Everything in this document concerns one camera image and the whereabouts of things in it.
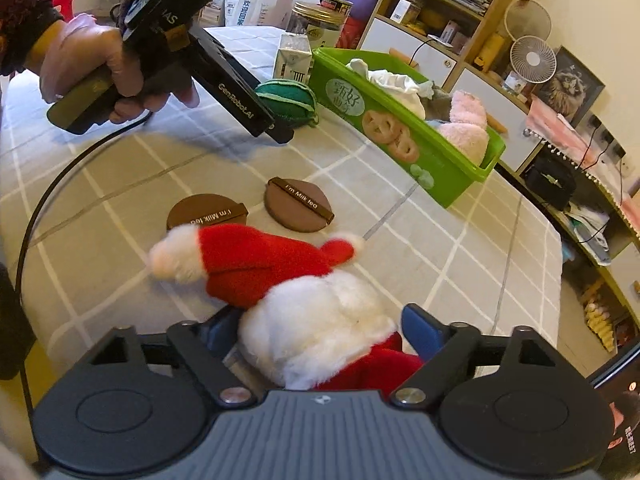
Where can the green plastic bin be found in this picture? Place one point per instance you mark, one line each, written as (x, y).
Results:
(425, 160)

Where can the black smartphone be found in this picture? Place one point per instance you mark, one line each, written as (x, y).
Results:
(625, 410)

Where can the pink plush toy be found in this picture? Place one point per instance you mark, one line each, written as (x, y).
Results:
(465, 130)

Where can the black bag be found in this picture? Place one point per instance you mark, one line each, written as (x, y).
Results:
(550, 180)

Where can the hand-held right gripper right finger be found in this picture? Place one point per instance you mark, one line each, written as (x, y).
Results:
(425, 332)

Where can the small silver carton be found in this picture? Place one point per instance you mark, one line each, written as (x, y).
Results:
(292, 60)

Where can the green round pouch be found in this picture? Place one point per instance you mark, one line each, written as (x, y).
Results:
(285, 102)

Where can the red box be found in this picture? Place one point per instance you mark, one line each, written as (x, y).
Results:
(355, 32)

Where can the clear jar with gold lid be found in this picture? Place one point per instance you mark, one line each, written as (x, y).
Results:
(320, 25)

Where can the pink cloth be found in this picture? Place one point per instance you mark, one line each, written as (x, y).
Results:
(570, 130)

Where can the white cup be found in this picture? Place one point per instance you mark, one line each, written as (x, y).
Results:
(515, 82)

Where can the person's dark clothing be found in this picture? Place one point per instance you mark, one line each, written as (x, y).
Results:
(12, 320)

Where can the white desk fan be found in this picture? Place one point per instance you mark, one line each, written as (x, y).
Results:
(532, 60)

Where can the tin can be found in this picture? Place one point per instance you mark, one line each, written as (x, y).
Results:
(336, 5)

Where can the white cloth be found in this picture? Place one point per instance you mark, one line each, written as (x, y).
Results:
(395, 85)

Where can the brown round coaster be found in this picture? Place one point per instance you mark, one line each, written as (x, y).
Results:
(205, 212)
(297, 205)

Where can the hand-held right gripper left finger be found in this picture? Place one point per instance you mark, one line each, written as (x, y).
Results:
(215, 332)

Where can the beige desk fan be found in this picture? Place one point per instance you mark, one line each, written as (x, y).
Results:
(525, 17)

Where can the person's left hand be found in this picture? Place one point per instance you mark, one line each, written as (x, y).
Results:
(85, 55)

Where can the red and white santa plush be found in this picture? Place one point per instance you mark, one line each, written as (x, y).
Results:
(280, 280)

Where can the wooden shelf cabinet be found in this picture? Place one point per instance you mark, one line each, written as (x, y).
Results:
(480, 25)

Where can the white drawer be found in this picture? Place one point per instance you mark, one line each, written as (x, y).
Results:
(517, 140)
(400, 40)

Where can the person's left forearm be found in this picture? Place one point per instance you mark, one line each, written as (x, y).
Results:
(25, 15)

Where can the white paper bag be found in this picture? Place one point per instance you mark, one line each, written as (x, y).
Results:
(255, 7)

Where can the row of yellow bottles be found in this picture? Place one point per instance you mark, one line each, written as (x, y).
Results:
(600, 317)

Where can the framed animal picture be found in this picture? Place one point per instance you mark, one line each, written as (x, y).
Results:
(570, 85)

